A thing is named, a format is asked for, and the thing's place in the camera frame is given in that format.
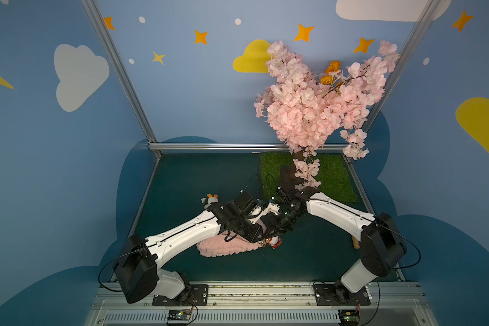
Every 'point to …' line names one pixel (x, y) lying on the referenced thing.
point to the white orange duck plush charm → (209, 199)
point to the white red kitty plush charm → (275, 242)
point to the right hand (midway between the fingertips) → (268, 235)
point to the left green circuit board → (179, 315)
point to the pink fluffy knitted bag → (216, 246)
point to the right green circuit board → (349, 317)
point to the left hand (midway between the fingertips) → (261, 233)
